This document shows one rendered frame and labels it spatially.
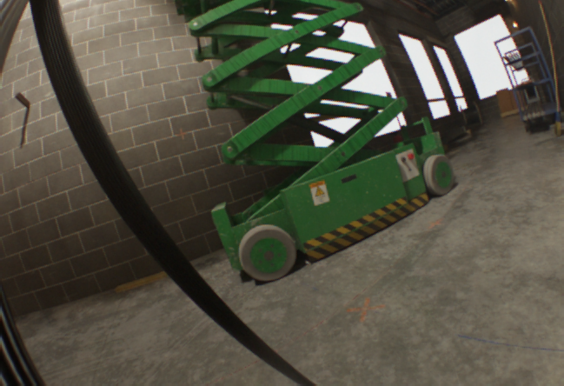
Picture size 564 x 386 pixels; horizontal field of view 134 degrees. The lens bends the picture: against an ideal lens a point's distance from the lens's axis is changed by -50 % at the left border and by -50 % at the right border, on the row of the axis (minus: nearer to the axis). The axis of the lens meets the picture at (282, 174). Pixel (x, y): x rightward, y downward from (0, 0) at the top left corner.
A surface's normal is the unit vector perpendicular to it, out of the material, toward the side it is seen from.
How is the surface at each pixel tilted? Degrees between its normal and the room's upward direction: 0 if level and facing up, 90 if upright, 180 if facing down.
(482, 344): 0
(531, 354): 0
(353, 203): 90
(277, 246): 90
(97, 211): 90
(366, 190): 90
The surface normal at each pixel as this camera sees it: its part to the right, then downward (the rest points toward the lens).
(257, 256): 0.22, -0.06
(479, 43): -0.83, 0.28
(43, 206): 0.46, -0.15
